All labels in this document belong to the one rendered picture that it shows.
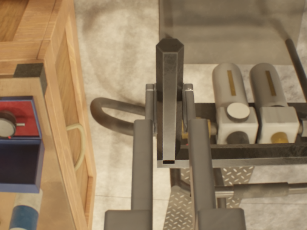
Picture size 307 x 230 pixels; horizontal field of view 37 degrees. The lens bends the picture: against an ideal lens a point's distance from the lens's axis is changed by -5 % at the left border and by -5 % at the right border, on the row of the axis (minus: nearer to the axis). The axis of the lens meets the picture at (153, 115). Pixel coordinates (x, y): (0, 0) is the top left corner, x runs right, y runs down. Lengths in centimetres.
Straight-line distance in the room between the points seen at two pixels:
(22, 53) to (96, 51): 49
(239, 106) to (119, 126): 26
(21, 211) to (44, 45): 38
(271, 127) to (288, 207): 112
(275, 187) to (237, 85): 26
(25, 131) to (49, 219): 34
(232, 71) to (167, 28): 31
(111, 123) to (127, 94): 50
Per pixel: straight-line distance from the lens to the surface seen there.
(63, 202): 120
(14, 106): 97
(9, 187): 99
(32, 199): 113
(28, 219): 110
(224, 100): 107
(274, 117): 104
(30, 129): 101
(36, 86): 93
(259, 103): 110
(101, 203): 199
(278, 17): 140
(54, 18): 109
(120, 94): 155
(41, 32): 105
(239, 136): 101
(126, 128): 103
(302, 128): 108
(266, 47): 145
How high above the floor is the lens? 116
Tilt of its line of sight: 46 degrees down
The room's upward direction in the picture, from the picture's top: 180 degrees counter-clockwise
